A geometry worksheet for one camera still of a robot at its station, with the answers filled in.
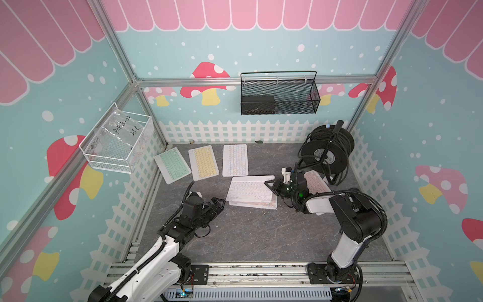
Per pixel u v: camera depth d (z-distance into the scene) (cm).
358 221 49
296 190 75
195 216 62
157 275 57
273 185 87
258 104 86
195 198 71
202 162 109
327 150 86
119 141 72
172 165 109
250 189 94
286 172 89
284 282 74
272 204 94
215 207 74
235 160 111
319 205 64
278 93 94
